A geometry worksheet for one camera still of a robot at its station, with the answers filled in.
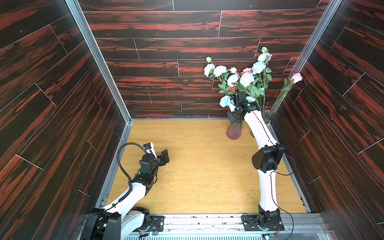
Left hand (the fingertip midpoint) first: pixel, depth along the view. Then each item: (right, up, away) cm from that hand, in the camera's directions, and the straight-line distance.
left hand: (162, 151), depth 87 cm
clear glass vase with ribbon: (+68, +22, +11) cm, 73 cm away
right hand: (+47, +23, +8) cm, 53 cm away
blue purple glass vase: (+47, +14, +15) cm, 51 cm away
